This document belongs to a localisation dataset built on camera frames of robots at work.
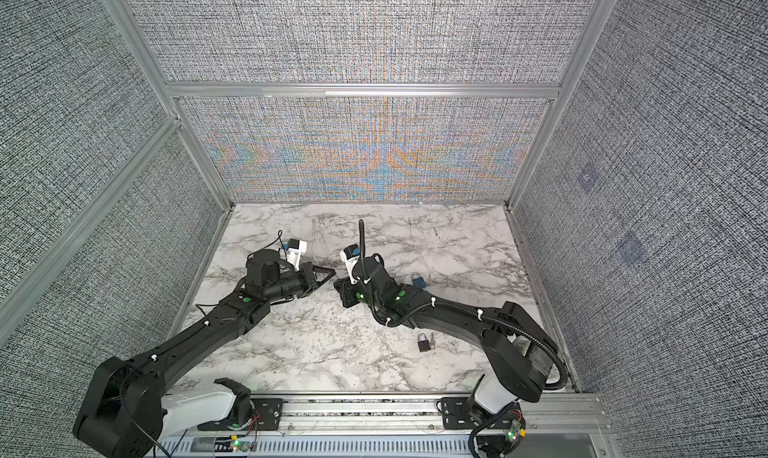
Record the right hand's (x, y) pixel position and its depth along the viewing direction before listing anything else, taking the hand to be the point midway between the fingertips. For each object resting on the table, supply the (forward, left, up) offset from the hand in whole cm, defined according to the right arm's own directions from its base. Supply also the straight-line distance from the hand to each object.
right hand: (337, 282), depth 81 cm
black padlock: (-11, -24, -15) cm, 30 cm away
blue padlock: (+9, -24, -15) cm, 29 cm away
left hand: (0, 0, +4) cm, 4 cm away
